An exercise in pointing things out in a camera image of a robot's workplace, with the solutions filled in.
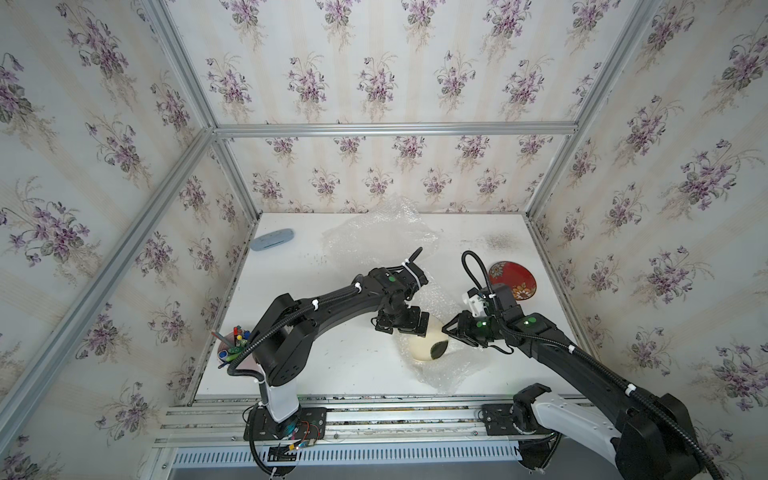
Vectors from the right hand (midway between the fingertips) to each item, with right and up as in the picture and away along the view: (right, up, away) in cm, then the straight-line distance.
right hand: (450, 332), depth 79 cm
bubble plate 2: (-2, -8, +2) cm, 9 cm away
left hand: (-9, -1, +2) cm, 10 cm away
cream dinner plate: (-3, -6, +6) cm, 9 cm away
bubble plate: (-18, +26, +31) cm, 45 cm away
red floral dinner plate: (+28, +12, +23) cm, 38 cm away
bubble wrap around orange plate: (-18, +26, +32) cm, 45 cm away
